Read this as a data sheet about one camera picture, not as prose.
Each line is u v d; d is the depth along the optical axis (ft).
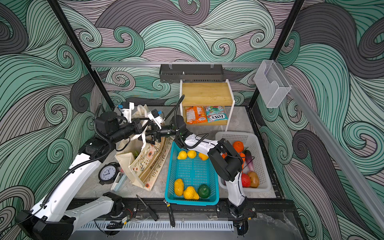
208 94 2.68
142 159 2.17
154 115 2.15
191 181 2.74
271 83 2.60
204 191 2.44
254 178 2.55
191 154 2.93
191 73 3.12
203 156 2.88
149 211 2.38
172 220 2.29
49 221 1.19
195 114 3.01
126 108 1.97
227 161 1.63
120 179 2.65
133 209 2.39
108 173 2.72
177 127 2.04
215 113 2.97
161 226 2.29
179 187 2.50
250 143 2.98
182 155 2.88
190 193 2.42
